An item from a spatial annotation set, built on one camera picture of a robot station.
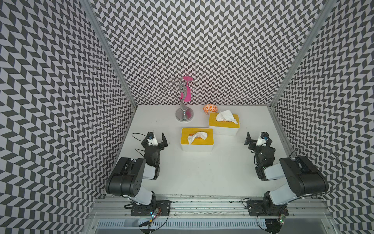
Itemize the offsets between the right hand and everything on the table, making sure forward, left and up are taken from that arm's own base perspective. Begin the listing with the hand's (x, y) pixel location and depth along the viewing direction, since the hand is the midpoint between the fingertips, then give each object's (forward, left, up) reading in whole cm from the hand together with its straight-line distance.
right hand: (255, 134), depth 88 cm
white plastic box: (-5, +36, -7) cm, 37 cm away
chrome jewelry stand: (+26, +45, +16) cm, 54 cm away
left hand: (+1, +62, 0) cm, 62 cm away
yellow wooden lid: (+12, +45, -13) cm, 48 cm away
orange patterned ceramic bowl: (+31, +25, -9) cm, 41 cm away
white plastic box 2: (+6, +21, -5) cm, 22 cm away
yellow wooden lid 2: (+11, +25, -2) cm, 27 cm away
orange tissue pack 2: (+11, +17, +6) cm, 22 cm away
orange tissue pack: (-3, +37, +3) cm, 37 cm away
